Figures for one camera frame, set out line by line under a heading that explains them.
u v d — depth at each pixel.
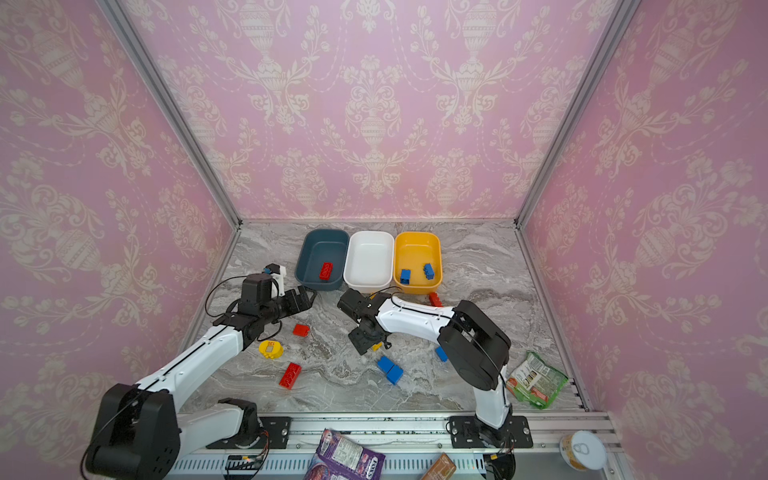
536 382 0.81
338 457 0.69
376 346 0.79
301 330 0.94
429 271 1.03
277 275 0.79
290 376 0.82
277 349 0.86
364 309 0.65
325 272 1.03
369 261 1.07
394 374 0.83
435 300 0.97
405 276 1.02
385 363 0.85
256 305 0.66
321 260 1.09
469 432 0.74
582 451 0.67
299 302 0.78
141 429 0.40
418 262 1.06
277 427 0.75
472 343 0.48
